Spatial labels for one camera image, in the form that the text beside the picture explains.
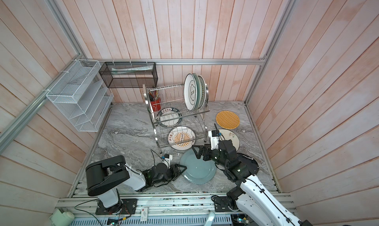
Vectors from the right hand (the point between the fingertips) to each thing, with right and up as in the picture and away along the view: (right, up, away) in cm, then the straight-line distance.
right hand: (198, 145), depth 75 cm
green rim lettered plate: (-19, +15, +28) cm, 37 cm away
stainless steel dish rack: (-15, +28, +9) cm, 32 cm away
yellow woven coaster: (+25, +13, +34) cm, 44 cm away
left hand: (-7, -17, +7) cm, 20 cm away
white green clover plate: (-4, +29, +5) cm, 30 cm away
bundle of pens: (-36, +35, +57) cm, 76 cm away
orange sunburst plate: (-10, 0, +24) cm, 26 cm away
